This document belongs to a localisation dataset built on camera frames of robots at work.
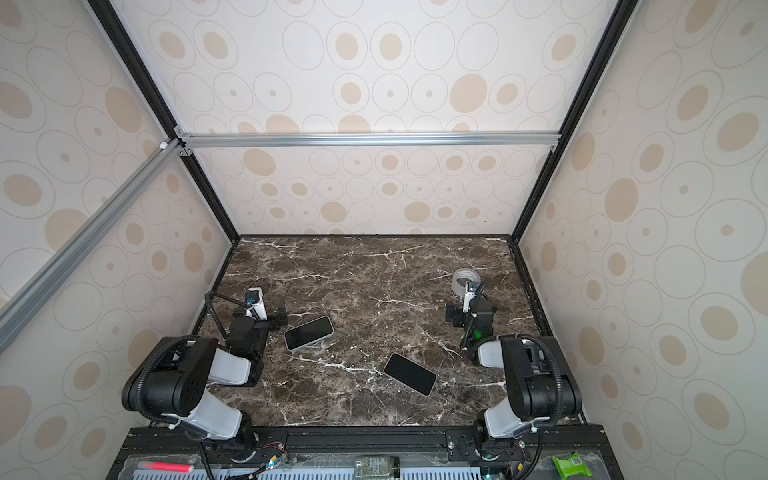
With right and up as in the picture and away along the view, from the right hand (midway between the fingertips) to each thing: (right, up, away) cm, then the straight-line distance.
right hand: (468, 299), depth 95 cm
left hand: (-60, +3, -5) cm, 61 cm away
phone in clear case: (-52, -11, +1) cm, 53 cm away
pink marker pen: (-77, -37, -25) cm, 89 cm away
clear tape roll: (+1, +8, +11) cm, 14 cm away
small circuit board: (-28, -35, -28) cm, 53 cm away
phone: (-19, -21, -8) cm, 30 cm away
